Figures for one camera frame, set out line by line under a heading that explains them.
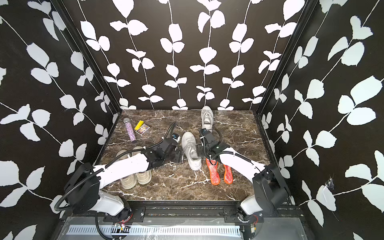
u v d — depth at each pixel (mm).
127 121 1084
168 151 651
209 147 658
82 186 414
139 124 1108
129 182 798
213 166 887
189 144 925
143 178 800
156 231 701
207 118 1069
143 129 1074
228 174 870
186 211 766
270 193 438
